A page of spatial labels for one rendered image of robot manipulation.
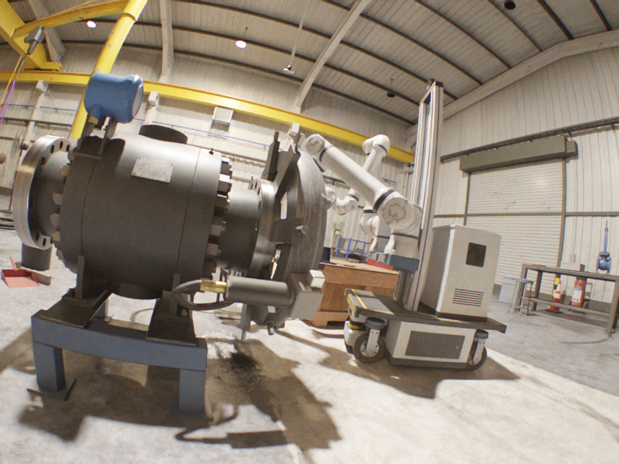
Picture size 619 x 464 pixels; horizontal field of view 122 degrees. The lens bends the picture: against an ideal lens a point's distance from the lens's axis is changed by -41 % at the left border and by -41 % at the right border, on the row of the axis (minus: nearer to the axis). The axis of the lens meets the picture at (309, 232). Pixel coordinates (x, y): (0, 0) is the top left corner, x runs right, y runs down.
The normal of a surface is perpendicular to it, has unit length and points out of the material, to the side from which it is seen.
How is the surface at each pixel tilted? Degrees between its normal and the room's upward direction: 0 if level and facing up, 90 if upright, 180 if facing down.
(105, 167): 68
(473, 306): 90
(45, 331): 90
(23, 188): 90
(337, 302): 90
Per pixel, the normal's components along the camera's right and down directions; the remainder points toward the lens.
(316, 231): 0.45, -0.04
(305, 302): 0.32, 0.42
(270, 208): 0.46, -0.37
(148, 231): 0.38, 0.22
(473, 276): -0.04, -0.04
